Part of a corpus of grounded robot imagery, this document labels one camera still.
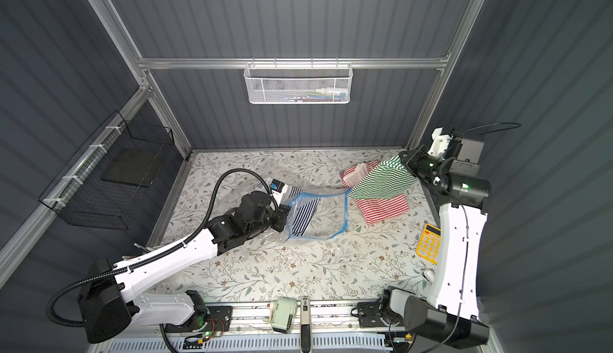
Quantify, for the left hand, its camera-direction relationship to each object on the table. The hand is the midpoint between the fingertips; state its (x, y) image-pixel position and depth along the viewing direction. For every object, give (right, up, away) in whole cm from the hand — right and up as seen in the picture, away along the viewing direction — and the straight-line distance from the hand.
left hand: (292, 211), depth 76 cm
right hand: (+32, +18, -11) cm, 39 cm away
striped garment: (+33, -2, +20) cm, 38 cm away
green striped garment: (+30, +10, 0) cm, 32 cm away
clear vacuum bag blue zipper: (+8, -5, +23) cm, 25 cm away
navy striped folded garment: (+2, 0, +3) cm, 4 cm away
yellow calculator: (+50, -15, +13) cm, 54 cm away
